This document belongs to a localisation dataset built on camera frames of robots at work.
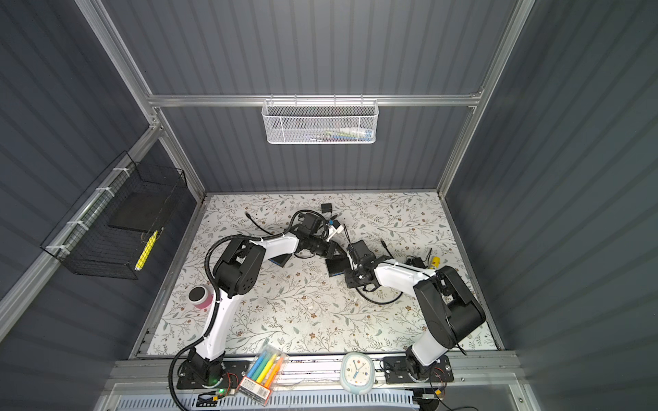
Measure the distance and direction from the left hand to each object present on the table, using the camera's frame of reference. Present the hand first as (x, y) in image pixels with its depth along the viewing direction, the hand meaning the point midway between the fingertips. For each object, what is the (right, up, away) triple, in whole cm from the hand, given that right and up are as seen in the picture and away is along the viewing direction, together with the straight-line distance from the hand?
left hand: (346, 256), depth 98 cm
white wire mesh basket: (-12, +62, +26) cm, 68 cm away
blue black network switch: (-25, -1, -2) cm, 25 cm away
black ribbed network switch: (-4, -3, -3) cm, 6 cm away
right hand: (+3, -8, -5) cm, 10 cm away
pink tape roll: (-49, -11, -14) cm, 52 cm away
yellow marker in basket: (-56, +6, -29) cm, 63 cm away
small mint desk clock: (+2, -29, -26) cm, 39 cm away
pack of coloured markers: (-26, -32, -27) cm, 49 cm away
